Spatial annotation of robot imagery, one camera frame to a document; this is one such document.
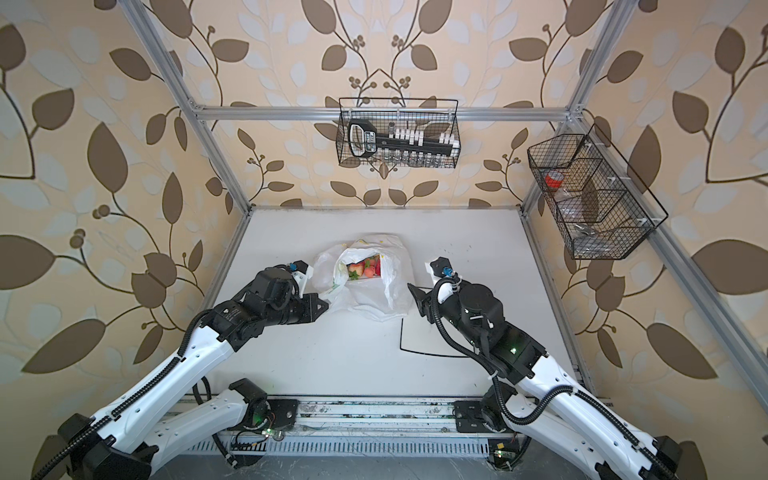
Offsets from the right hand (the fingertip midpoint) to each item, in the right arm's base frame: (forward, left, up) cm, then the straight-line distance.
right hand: (423, 281), depth 68 cm
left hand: (-1, +23, -9) cm, 24 cm away
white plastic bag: (+8, +12, -23) cm, 27 cm away
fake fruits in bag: (+20, +15, -23) cm, 34 cm away
